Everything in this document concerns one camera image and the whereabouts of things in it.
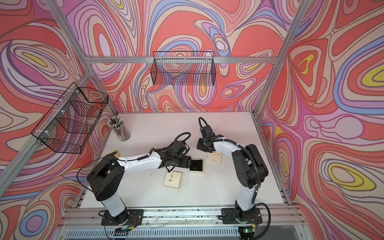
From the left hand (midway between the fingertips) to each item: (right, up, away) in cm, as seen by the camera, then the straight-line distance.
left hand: (190, 163), depth 88 cm
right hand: (+7, +7, +8) cm, 13 cm away
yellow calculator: (-48, +4, +8) cm, 49 cm away
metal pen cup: (-46, +24, +3) cm, 52 cm away
